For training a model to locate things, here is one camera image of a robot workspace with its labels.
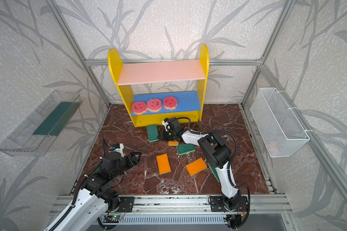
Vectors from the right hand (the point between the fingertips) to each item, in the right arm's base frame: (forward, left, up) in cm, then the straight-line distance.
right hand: (157, 133), depth 94 cm
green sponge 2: (-8, -18, -6) cm, 20 cm away
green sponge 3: (-31, -31, +17) cm, 47 cm away
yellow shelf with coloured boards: (+23, -22, +4) cm, 32 cm away
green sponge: (+1, +4, -2) cm, 4 cm away
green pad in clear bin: (-14, +39, +30) cm, 51 cm away
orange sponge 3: (-20, -25, -7) cm, 33 cm away
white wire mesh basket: (-17, -60, +28) cm, 68 cm away
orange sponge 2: (-18, -5, -8) cm, 20 cm away
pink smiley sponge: (+14, +12, +10) cm, 21 cm away
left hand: (-16, +7, +5) cm, 18 cm away
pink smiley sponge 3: (+18, -8, +10) cm, 22 cm away
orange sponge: (-5, -11, -4) cm, 12 cm away
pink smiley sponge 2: (+16, +2, +10) cm, 19 cm away
